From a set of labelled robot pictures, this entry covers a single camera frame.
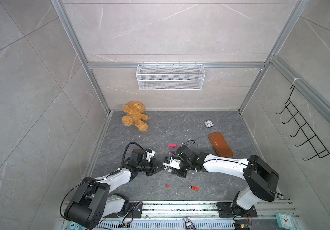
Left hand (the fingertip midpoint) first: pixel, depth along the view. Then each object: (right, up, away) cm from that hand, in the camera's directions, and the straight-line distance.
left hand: (166, 166), depth 81 cm
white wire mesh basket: (+2, +58, +20) cm, 62 cm away
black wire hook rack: (+65, +16, -16) cm, 69 cm away
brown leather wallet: (+37, +9, +16) cm, 41 cm away
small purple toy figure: (+11, -24, -14) cm, 30 cm away
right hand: (+4, -3, +2) cm, 6 cm away
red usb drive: (+16, -13, 0) cm, 21 cm away
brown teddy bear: (-26, +35, +29) cm, 52 cm away
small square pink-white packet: (+33, +24, +28) cm, 49 cm away
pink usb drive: (+3, +9, +18) cm, 21 cm away
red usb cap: (0, -12, +1) cm, 12 cm away
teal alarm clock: (+58, -23, -13) cm, 64 cm away
